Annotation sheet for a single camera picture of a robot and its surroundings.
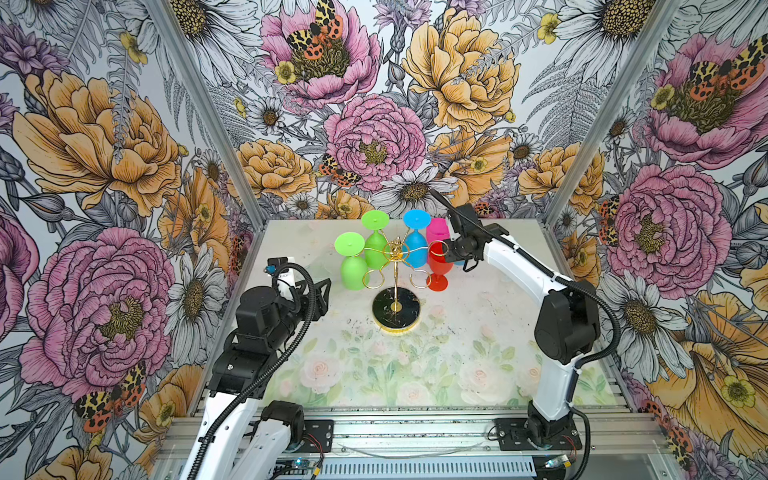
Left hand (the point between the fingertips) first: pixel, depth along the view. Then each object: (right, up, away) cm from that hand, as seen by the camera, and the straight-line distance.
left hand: (319, 292), depth 71 cm
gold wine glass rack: (+18, -9, +25) cm, 32 cm away
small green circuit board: (-4, -40, 0) cm, 40 cm away
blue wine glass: (+23, +10, +7) cm, 26 cm away
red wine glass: (+32, -1, +34) cm, 47 cm away
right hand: (+36, +7, +22) cm, 43 cm away
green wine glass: (+7, +5, +9) cm, 13 cm away
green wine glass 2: (+13, +11, +14) cm, 22 cm away
